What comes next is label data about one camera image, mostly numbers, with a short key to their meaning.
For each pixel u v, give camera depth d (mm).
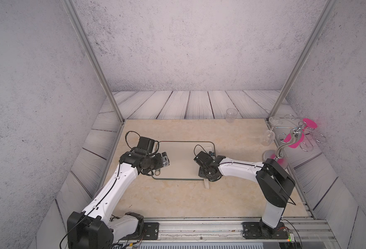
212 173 649
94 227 375
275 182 482
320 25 758
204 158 720
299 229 742
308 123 842
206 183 856
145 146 624
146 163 588
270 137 924
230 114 1205
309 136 854
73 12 714
